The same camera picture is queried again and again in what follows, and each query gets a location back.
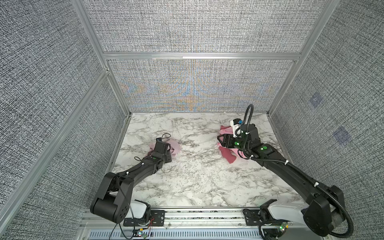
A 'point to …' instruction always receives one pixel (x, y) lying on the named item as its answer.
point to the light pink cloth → (174, 145)
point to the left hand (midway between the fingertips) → (166, 155)
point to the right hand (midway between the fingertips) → (221, 136)
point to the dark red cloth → (228, 154)
